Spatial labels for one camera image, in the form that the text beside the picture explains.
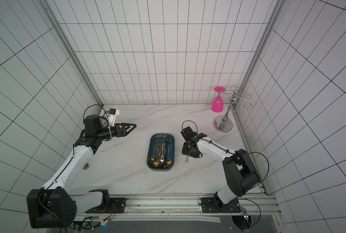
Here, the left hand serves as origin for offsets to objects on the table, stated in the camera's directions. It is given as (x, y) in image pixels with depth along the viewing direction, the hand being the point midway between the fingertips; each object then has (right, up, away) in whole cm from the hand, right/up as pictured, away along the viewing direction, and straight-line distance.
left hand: (131, 128), depth 77 cm
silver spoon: (+16, -21, +12) cm, 29 cm away
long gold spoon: (+13, -22, +8) cm, 27 cm away
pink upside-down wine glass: (+54, +14, +21) cm, 59 cm away
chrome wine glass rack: (+59, 0, +30) cm, 66 cm away
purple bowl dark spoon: (+18, -23, +7) cm, 30 cm away
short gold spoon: (+10, -20, +11) cm, 25 cm away
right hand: (+28, -17, +12) cm, 35 cm away
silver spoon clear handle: (+31, -22, +11) cm, 39 cm away
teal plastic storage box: (+13, -10, +23) cm, 28 cm away
